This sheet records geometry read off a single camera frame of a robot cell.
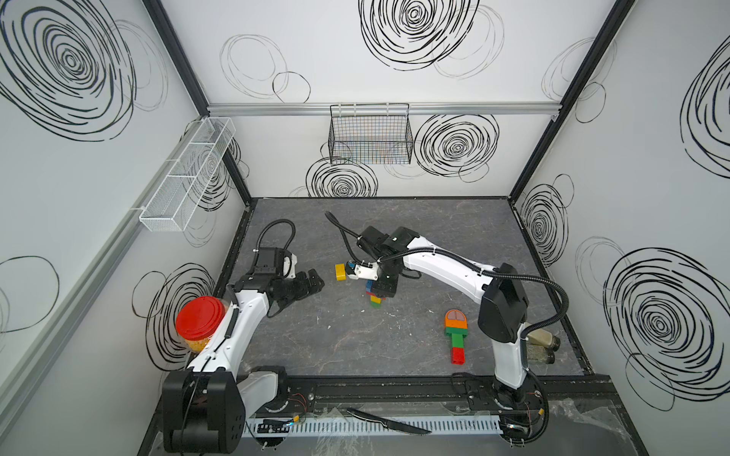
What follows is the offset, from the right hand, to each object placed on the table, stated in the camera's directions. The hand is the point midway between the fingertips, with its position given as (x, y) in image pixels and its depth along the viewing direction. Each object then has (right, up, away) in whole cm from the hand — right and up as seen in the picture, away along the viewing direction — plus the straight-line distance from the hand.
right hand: (381, 286), depth 83 cm
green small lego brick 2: (+22, -15, -3) cm, 27 cm away
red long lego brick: (-3, 0, -8) cm, 9 cm away
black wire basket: (0, +59, +40) cm, 71 cm away
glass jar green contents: (+44, -17, -6) cm, 48 cm away
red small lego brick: (+21, -19, -4) cm, 29 cm away
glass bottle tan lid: (+47, -14, -3) cm, 49 cm away
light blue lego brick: (-4, +1, -8) cm, 9 cm away
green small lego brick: (-2, -7, +5) cm, 8 cm away
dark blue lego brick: (-3, +3, -9) cm, 10 cm away
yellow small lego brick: (-2, -4, +2) cm, 5 cm away
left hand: (-21, 0, 0) cm, 21 cm away
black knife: (+2, -31, -14) cm, 34 cm away
